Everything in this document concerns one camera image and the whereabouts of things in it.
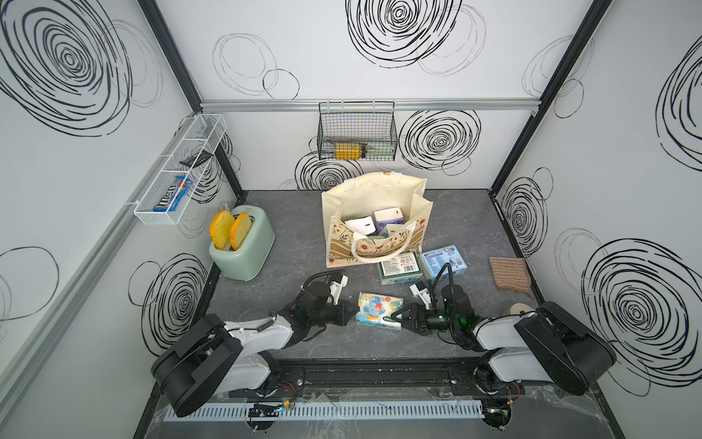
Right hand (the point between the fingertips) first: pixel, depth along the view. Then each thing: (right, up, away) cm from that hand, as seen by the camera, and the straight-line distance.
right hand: (398, 323), depth 80 cm
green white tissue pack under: (+4, +14, +9) cm, 17 cm away
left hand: (-11, +3, +2) cm, 12 cm away
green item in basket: (-5, +53, +9) cm, 54 cm away
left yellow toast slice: (-53, +28, +1) cm, 60 cm away
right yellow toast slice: (-47, +28, +1) cm, 55 cm away
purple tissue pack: (-3, +31, +15) cm, 35 cm away
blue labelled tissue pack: (+13, +17, +11) cm, 24 cm away
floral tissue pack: (-7, +4, +2) cm, 8 cm away
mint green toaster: (-47, +18, +7) cm, 50 cm away
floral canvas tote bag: (-11, +38, +10) cm, 40 cm away
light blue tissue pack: (-10, +29, +2) cm, 31 cm away
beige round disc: (+35, +5, -1) cm, 35 cm away
